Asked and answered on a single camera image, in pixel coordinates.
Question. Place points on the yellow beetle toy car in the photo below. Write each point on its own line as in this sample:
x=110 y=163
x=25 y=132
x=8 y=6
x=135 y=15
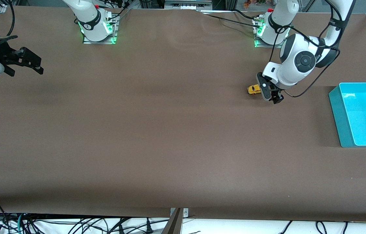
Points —
x=253 y=89

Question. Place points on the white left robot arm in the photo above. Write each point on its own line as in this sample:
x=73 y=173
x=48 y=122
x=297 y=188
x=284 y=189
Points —
x=293 y=45

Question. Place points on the small orange figure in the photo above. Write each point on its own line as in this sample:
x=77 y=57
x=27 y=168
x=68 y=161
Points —
x=246 y=4

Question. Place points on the brown table cover sheet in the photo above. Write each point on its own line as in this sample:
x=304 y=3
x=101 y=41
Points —
x=182 y=146

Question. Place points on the grey power strip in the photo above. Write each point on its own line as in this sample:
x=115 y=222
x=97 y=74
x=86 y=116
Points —
x=187 y=4

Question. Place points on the dark metal strut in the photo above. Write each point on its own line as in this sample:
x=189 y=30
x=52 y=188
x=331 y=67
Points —
x=173 y=226

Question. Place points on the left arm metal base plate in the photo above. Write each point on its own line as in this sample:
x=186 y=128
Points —
x=262 y=45

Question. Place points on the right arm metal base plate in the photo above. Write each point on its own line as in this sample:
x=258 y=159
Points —
x=105 y=41

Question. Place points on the silver metal bracket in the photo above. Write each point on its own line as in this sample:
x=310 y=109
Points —
x=186 y=213

